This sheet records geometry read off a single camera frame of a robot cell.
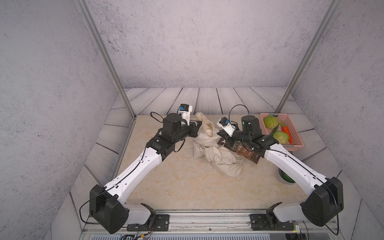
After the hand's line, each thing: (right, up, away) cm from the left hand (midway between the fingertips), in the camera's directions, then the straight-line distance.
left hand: (204, 123), depth 71 cm
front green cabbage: (+52, -8, +27) cm, 59 cm away
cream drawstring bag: (+14, -23, +16) cm, 31 cm away
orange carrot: (+61, -4, +38) cm, 71 cm away
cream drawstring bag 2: (+2, -6, +3) cm, 7 cm away
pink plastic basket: (+59, -2, +41) cm, 72 cm away
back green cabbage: (+49, +1, +36) cm, 61 cm away
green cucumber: (+53, -4, +39) cm, 66 cm away
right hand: (+8, -4, +6) cm, 11 cm away
